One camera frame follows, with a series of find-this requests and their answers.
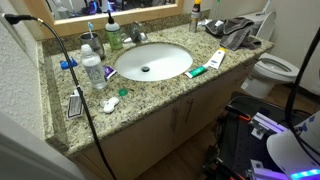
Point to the green pump soap bottle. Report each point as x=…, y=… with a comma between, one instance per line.
x=114, y=38

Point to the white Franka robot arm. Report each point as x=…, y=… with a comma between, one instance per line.
x=290, y=146

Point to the white oval sink basin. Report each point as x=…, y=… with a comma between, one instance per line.
x=160, y=60

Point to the clear lens solution bottle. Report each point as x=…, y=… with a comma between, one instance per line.
x=93, y=70

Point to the small green round cap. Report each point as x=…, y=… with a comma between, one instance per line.
x=123, y=92

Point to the green white toothpaste tube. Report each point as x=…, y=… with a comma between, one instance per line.
x=196, y=71

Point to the white contact lens case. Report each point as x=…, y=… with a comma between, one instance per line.
x=110, y=105

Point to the granite bathroom counter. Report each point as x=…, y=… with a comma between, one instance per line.
x=143, y=140

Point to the purple packet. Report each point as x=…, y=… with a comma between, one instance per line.
x=109, y=71

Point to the chrome faucet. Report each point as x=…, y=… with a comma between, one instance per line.
x=136, y=33

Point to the white blue lotion tube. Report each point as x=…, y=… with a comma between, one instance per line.
x=216, y=59

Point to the metal cup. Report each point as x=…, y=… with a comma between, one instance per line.
x=95, y=43

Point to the white crumpled packet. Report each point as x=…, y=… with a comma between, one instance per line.
x=213, y=23

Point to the white printed paper tag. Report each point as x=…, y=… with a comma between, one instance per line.
x=75, y=106

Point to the blue white toothbrush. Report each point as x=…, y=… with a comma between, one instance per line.
x=90, y=26

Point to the grey towel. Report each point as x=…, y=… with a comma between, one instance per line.
x=236, y=31

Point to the small blue plastic object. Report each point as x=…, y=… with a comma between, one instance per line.
x=66, y=64

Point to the black robot cart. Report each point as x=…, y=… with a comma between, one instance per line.
x=240, y=146

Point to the white toilet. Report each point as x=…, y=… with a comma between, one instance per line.
x=270, y=70

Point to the metal robot mounting plate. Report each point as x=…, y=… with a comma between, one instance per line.
x=266, y=125

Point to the white door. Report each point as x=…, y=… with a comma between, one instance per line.
x=26, y=156

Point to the wood framed wall mirror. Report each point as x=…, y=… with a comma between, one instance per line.
x=116, y=15

